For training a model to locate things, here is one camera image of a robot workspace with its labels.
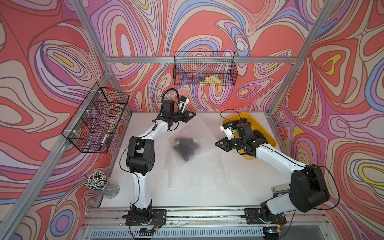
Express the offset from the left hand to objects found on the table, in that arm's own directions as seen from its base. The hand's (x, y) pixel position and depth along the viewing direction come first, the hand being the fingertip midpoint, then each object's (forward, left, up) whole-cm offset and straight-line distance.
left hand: (196, 114), depth 91 cm
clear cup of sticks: (-40, +45, -4) cm, 60 cm away
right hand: (-19, -12, -8) cm, 24 cm away
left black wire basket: (-8, +52, +7) cm, 53 cm away
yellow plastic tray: (+5, -44, -17) cm, 48 cm away
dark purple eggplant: (-12, +6, -18) cm, 23 cm away
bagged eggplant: (-7, +10, -16) cm, 20 cm away
